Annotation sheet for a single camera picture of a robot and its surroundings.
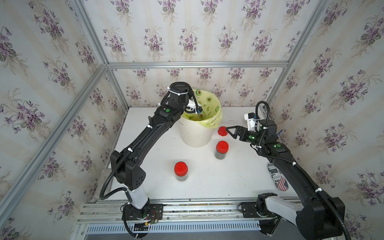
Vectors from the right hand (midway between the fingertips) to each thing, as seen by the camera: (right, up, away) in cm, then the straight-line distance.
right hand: (234, 130), depth 77 cm
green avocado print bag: (-11, +9, +12) cm, 18 cm away
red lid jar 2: (-5, -11, +7) cm, 14 cm away
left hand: (-28, +23, -2) cm, 36 cm away
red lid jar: (-28, -20, -1) cm, 35 cm away
